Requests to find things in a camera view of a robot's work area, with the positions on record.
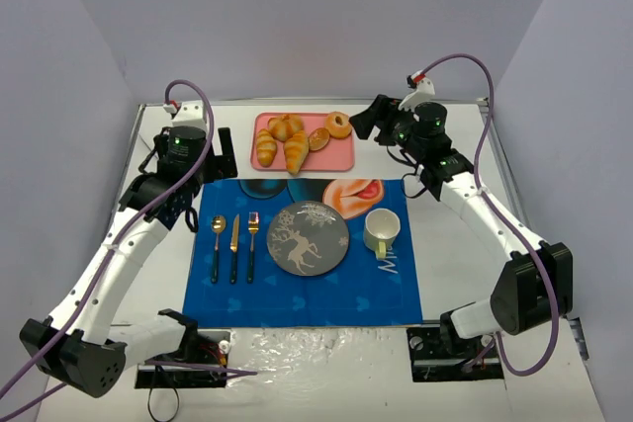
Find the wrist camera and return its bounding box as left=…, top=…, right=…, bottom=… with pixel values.
left=162, top=100, right=208, bottom=130
left=398, top=71, right=435, bottom=112

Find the purple cable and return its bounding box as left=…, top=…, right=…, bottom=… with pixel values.
left=419, top=52, right=562, bottom=377
left=0, top=79, right=258, bottom=421

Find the gold fork dark handle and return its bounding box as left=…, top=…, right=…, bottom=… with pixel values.
left=246, top=211, right=259, bottom=284

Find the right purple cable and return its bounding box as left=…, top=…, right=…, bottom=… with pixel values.
left=419, top=52, right=562, bottom=377

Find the cream mug yellow handle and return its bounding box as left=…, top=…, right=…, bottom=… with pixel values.
left=363, top=209, right=401, bottom=260

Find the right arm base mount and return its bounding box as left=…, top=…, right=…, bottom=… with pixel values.
left=407, top=324, right=504, bottom=383

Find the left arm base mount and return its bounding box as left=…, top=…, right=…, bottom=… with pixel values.
left=134, top=330, right=231, bottom=390

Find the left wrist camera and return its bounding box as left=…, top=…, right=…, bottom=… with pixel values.
left=162, top=100, right=208, bottom=130

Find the gold knife dark handle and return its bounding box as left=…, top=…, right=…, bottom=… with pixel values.
left=229, top=214, right=240, bottom=285

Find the blue cartoon placemat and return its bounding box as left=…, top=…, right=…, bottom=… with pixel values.
left=183, top=179, right=422, bottom=328

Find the sugared donut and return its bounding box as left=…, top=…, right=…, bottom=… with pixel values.
left=324, top=112, right=352, bottom=139

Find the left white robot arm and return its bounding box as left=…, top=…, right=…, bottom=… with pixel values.
left=19, top=126, right=214, bottom=398

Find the croissant bread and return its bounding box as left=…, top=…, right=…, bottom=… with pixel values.
left=284, top=130, right=310, bottom=175
left=255, top=128, right=277, bottom=168

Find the round striped bread roll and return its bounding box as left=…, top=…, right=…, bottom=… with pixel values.
left=267, top=114, right=304, bottom=142

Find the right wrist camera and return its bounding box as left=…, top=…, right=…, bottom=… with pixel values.
left=398, top=71, right=435, bottom=112

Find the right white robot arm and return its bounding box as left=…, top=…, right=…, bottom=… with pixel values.
left=350, top=95, right=573, bottom=356

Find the pink tray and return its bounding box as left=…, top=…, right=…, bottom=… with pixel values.
left=250, top=112, right=355, bottom=176

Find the gold spoon dark handle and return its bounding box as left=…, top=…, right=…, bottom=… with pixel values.
left=210, top=215, right=226, bottom=284

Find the grey reindeer plate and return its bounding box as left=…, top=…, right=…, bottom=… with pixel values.
left=266, top=201, right=350, bottom=277

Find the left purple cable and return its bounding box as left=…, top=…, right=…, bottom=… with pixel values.
left=0, top=79, right=258, bottom=421

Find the small sesame bun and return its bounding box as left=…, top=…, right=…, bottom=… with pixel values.
left=308, top=127, right=330, bottom=151

